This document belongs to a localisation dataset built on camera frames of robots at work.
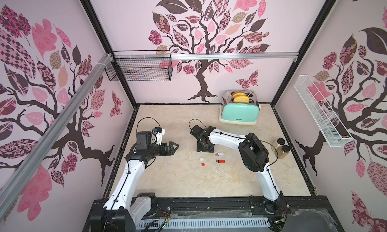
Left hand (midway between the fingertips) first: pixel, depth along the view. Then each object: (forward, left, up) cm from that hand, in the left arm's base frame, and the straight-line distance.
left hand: (171, 149), depth 81 cm
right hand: (+5, -18, -13) cm, 23 cm away
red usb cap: (-3, -18, -14) cm, 23 cm away
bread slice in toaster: (+34, -43, +8) cm, 55 cm away
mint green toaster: (+30, -44, -5) cm, 54 cm away
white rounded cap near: (0, -17, -12) cm, 21 cm away
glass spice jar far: (+7, -65, -4) cm, 65 cm away
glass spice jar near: (0, -64, -6) cm, 64 cm away
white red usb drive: (+3, -29, -13) cm, 32 cm away
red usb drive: (-1, -29, -13) cm, 32 cm away
